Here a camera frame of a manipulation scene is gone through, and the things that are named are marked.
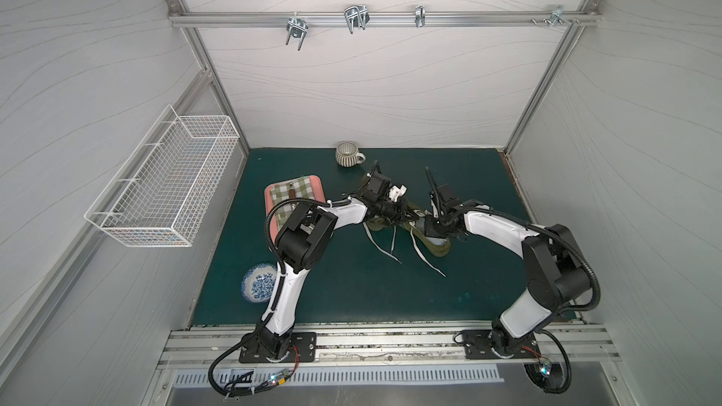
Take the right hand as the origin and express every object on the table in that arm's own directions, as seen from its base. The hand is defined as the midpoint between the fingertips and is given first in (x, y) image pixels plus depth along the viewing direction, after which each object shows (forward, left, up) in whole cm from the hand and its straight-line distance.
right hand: (430, 227), depth 93 cm
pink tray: (+17, +42, -2) cm, 45 cm away
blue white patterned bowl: (-20, +54, -1) cm, 57 cm away
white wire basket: (-9, +72, +29) cm, 78 cm away
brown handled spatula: (+12, +50, -1) cm, 52 cm away
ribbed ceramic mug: (+30, +31, +3) cm, 43 cm away
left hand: (0, +3, +5) cm, 6 cm away
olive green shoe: (-2, +5, +3) cm, 6 cm away
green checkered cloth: (+16, +50, -2) cm, 52 cm away
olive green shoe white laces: (0, +18, +2) cm, 18 cm away
